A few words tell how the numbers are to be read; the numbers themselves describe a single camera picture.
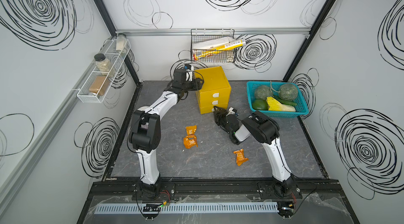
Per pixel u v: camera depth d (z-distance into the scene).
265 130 0.59
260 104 0.97
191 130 0.94
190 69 0.84
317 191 0.74
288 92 0.97
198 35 0.92
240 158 0.83
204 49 0.87
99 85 0.67
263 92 0.99
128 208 0.77
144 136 0.51
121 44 0.86
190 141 0.89
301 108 0.96
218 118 0.92
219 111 0.93
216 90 0.87
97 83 0.68
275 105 0.96
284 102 0.99
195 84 0.83
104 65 0.71
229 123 0.82
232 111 0.97
